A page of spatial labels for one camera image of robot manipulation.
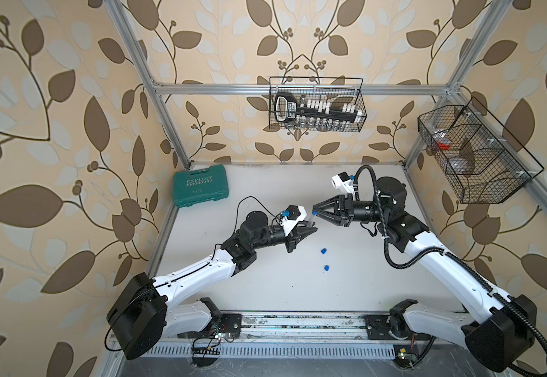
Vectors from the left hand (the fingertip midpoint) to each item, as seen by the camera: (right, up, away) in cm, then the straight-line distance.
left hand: (310, 220), depth 68 cm
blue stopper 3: (+8, -20, +18) cm, 29 cm away
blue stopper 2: (+8, -15, +23) cm, 28 cm away
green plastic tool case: (-47, +11, +40) cm, 63 cm away
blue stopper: (0, +3, -6) cm, 7 cm away
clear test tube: (0, +1, -4) cm, 4 cm away
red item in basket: (+48, +24, +13) cm, 56 cm away
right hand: (0, +2, -4) cm, 5 cm away
